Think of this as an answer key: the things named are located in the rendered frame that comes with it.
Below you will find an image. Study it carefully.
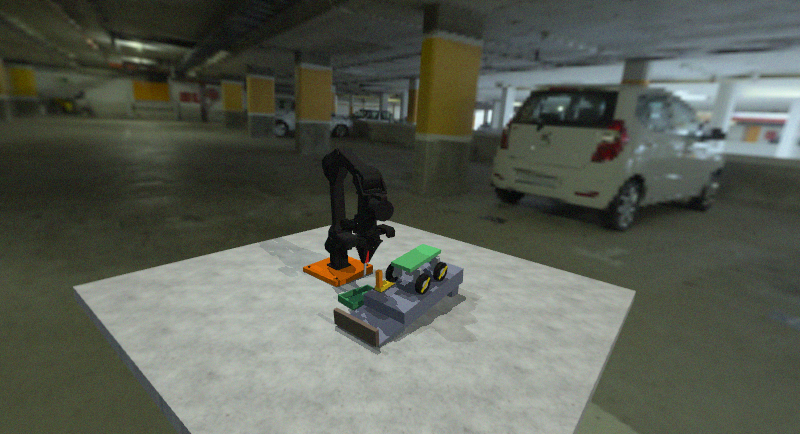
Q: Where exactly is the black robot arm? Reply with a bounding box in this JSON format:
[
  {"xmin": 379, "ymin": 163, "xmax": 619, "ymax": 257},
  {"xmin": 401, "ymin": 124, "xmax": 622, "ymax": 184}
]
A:
[{"xmin": 322, "ymin": 147, "xmax": 394, "ymax": 270}]

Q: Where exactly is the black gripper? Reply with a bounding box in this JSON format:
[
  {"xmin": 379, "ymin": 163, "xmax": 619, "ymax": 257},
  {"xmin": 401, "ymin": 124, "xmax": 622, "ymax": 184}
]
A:
[{"xmin": 335, "ymin": 212, "xmax": 395, "ymax": 264}]

